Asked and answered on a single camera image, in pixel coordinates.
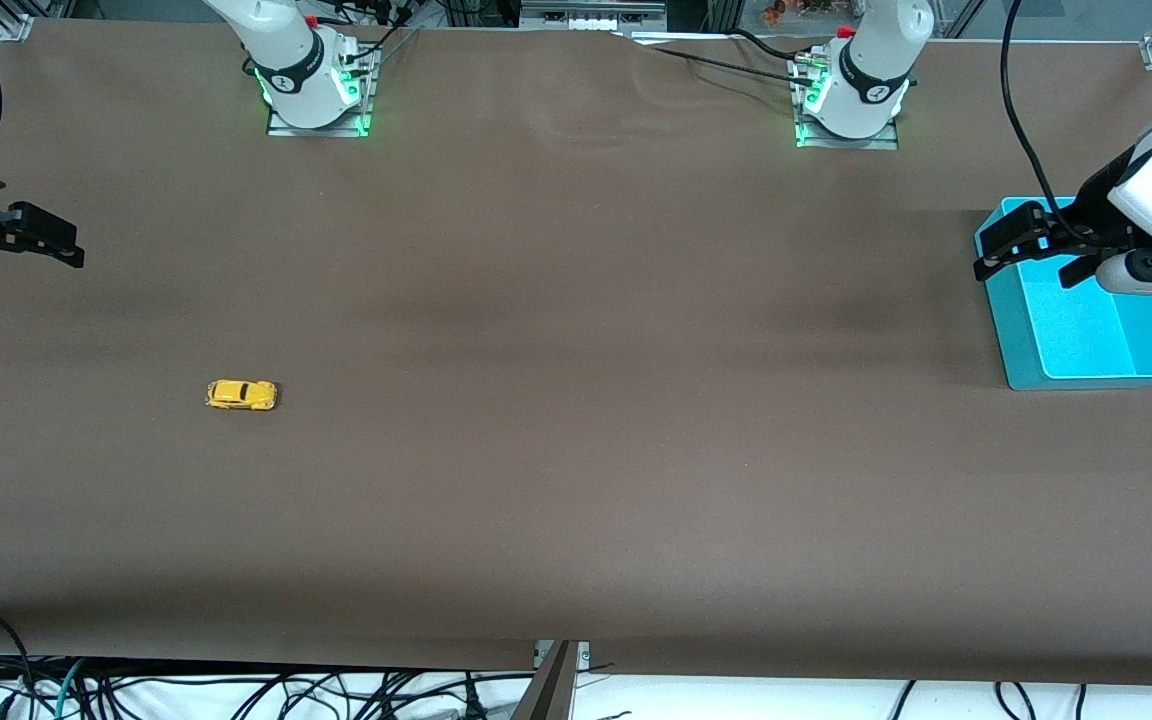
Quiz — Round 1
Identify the yellow beetle toy car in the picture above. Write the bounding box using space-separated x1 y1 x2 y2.
205 379 279 412

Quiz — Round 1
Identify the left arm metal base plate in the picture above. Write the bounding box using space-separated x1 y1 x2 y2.
793 52 901 152

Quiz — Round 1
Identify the grey power strip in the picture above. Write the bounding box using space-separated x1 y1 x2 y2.
519 0 669 32

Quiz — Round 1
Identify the teal floor cable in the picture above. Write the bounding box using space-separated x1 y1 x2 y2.
52 658 89 720

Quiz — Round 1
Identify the turquoise plastic bin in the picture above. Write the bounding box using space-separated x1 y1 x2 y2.
974 196 1152 391

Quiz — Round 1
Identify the black base cable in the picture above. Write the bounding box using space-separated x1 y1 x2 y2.
351 22 425 67
731 28 817 67
651 46 812 89

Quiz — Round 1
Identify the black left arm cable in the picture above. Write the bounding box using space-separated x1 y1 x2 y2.
1000 0 1087 241

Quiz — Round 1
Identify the aluminium frame post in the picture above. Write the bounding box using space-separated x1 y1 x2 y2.
510 640 580 720

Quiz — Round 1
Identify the brown table cover sheet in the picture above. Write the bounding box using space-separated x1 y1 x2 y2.
0 18 1152 688

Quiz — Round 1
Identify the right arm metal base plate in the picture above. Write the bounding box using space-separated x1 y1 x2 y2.
266 42 377 139

